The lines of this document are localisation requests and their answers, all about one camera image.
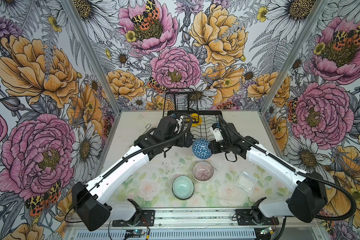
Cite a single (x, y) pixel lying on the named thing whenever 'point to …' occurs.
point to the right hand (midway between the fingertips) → (210, 150)
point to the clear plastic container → (247, 182)
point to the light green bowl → (183, 187)
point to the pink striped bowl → (203, 171)
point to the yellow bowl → (196, 119)
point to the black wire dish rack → (180, 101)
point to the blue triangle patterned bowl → (201, 148)
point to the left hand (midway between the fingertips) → (183, 139)
